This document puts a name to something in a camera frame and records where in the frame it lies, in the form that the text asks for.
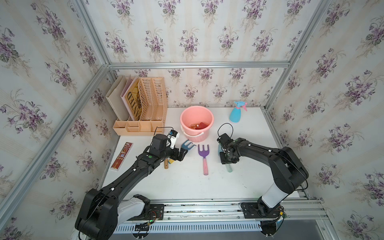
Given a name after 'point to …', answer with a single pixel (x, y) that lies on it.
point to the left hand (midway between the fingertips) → (182, 148)
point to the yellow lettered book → (132, 100)
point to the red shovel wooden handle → (197, 126)
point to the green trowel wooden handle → (166, 163)
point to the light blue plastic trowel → (228, 166)
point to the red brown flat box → (121, 156)
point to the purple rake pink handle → (204, 153)
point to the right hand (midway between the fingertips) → (226, 160)
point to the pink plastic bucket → (196, 122)
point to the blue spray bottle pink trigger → (235, 115)
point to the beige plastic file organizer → (151, 123)
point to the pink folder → (132, 80)
